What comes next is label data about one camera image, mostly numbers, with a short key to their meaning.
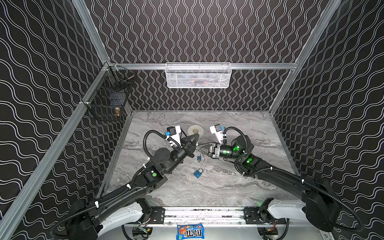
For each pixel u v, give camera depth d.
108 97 0.91
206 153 0.64
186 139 0.61
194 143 0.64
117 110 0.82
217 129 0.64
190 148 0.58
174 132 0.58
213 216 0.76
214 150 0.62
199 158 0.95
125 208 0.58
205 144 0.65
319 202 0.41
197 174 0.88
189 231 0.69
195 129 1.10
